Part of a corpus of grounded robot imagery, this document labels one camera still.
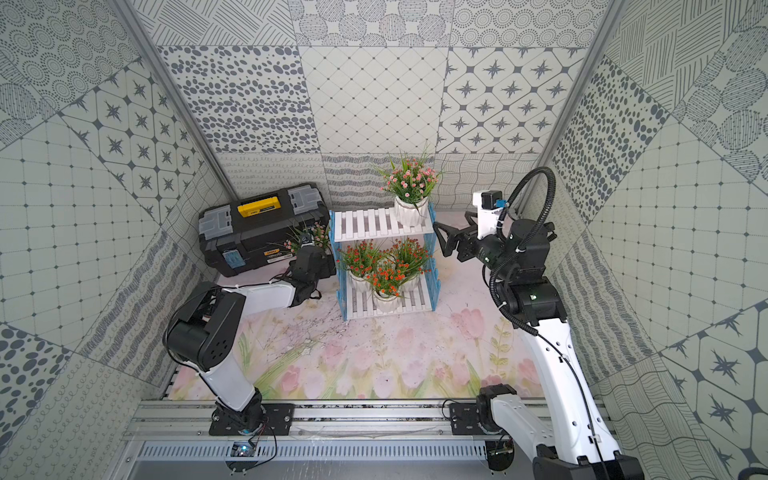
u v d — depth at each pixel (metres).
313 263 0.75
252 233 0.91
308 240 0.88
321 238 0.93
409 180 0.70
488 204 0.53
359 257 0.86
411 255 0.88
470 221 0.67
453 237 0.56
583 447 0.37
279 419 0.73
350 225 0.80
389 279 0.82
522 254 0.45
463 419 0.73
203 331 0.48
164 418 0.76
